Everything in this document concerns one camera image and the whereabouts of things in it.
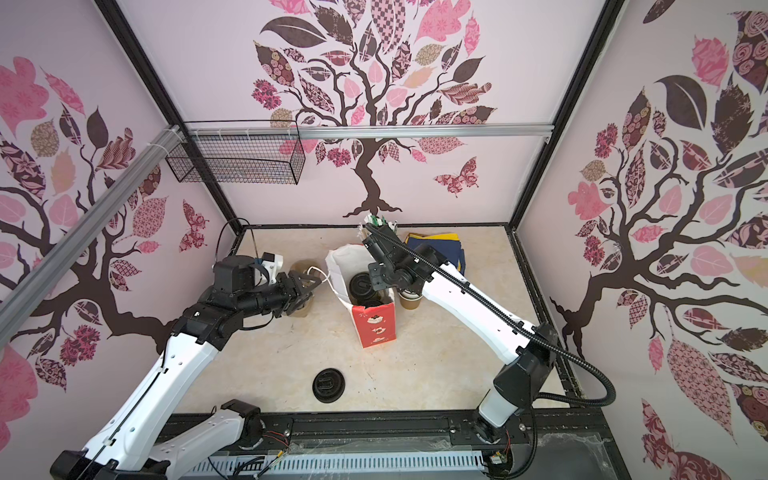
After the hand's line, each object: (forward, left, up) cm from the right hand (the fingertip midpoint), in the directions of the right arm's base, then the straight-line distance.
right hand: (382, 269), depth 76 cm
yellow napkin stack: (+30, -20, -20) cm, 41 cm away
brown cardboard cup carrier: (-2, +17, +3) cm, 17 cm away
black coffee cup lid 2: (-22, +15, -23) cm, 36 cm away
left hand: (-7, +15, +1) cm, 17 cm away
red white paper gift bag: (-11, +2, -9) cm, 14 cm away
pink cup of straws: (+19, +6, -5) cm, 21 cm away
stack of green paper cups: (0, -8, -16) cm, 18 cm away
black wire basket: (+64, +61, -7) cm, 89 cm away
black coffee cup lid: (+2, +7, -12) cm, 14 cm away
